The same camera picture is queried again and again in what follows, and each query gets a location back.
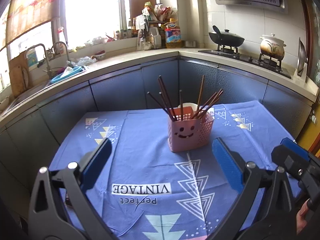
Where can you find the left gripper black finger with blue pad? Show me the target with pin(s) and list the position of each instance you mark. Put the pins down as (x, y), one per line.
(48, 217)
(275, 217)

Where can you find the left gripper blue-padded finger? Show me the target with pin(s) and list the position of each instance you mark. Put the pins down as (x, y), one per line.
(294, 159)

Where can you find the reddish brown chopstick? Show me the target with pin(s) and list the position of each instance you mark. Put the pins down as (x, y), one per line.
(204, 106)
(200, 92)
(214, 100)

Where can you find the pink plastic utensil basket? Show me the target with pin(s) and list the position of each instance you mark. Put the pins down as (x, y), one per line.
(186, 134)

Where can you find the dark brown chopstick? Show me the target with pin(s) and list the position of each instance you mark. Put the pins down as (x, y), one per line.
(160, 105)
(167, 108)
(181, 105)
(164, 91)

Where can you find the dark blue kitchen cabinets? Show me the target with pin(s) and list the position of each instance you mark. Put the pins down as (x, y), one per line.
(35, 125)

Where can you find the chrome kitchen faucet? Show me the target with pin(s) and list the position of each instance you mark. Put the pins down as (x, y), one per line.
(44, 57)

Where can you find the person's hand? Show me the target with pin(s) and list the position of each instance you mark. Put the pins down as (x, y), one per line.
(301, 217)

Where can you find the blue patterned tablecloth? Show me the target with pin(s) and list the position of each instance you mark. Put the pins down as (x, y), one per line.
(145, 191)

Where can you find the black gas stove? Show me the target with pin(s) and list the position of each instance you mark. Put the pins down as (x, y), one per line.
(262, 61)

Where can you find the steel pot lid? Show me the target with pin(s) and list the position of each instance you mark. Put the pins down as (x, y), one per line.
(301, 58)

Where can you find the white ceramic bowl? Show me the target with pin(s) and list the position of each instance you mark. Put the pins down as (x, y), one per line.
(190, 104)

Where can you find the white brown clay pot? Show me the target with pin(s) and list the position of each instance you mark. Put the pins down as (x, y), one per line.
(272, 47)

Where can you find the wooden cutting board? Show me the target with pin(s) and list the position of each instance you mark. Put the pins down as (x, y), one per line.
(19, 75)

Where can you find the black wok with lid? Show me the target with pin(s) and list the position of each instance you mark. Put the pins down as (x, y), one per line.
(225, 38)

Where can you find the blue wash basin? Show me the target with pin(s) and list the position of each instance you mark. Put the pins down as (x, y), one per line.
(67, 73)

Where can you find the crumpled plastic bag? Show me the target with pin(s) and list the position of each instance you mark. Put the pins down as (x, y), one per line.
(85, 61)

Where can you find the small red bowl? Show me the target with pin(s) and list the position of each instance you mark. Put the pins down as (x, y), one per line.
(99, 55)

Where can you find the yellow cooking oil bottle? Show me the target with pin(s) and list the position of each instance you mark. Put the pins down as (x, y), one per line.
(172, 34)

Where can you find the condiment rack with packages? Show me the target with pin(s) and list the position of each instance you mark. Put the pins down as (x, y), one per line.
(139, 23)

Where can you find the white plastic jug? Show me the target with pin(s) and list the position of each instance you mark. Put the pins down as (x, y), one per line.
(156, 37)

